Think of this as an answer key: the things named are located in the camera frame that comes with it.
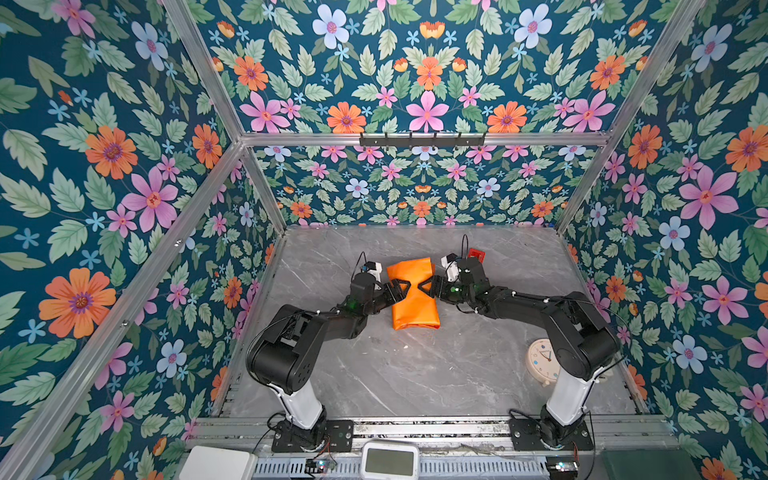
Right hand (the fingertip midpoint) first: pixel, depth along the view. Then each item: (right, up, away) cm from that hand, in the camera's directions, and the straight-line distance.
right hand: (423, 285), depth 91 cm
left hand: (-4, +2, -2) cm, 5 cm away
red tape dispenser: (+19, +10, +14) cm, 26 cm away
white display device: (-9, -38, -24) cm, 46 cm away
